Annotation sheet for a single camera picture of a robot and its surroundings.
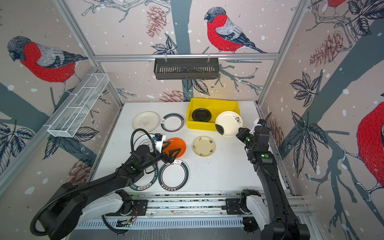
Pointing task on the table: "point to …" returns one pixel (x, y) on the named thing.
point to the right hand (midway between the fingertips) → (237, 129)
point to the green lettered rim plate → (146, 181)
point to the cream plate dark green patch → (228, 123)
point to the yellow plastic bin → (216, 106)
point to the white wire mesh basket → (77, 105)
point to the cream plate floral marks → (203, 146)
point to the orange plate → (176, 143)
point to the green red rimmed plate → (174, 176)
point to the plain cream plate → (146, 120)
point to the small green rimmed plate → (172, 122)
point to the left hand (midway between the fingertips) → (174, 146)
